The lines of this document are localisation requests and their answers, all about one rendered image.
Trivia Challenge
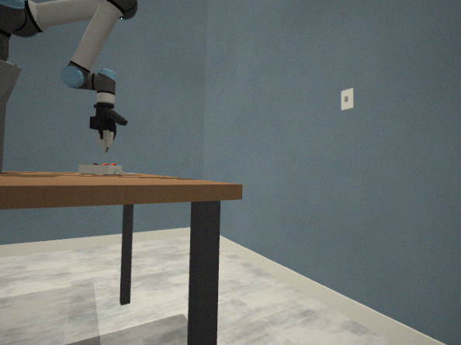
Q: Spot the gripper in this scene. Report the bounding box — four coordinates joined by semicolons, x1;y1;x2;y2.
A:
89;102;116;153

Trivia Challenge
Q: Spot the white power strip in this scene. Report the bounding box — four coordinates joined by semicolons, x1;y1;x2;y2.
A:
78;164;134;175

